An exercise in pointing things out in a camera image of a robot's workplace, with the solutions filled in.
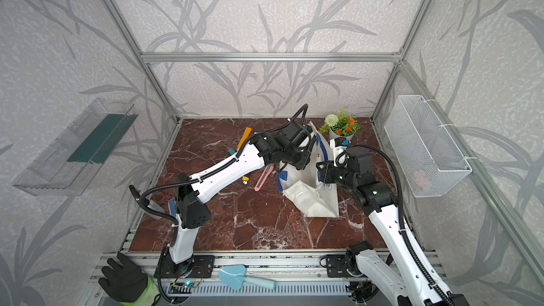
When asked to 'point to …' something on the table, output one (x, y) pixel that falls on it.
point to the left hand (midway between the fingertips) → (308, 161)
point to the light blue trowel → (234, 277)
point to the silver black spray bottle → (150, 204)
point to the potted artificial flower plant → (342, 125)
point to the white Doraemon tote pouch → (301, 187)
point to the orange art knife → (245, 137)
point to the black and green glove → (127, 285)
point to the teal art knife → (231, 151)
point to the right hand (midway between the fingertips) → (316, 163)
